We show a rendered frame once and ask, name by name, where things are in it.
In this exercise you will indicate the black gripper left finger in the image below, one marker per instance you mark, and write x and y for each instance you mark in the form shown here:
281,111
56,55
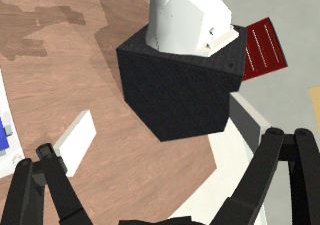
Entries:
25,200

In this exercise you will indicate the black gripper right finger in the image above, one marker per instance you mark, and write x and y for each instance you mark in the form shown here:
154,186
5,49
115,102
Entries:
244,205

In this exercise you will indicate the blue rectangular block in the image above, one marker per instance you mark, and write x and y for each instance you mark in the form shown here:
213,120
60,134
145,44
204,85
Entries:
3,140

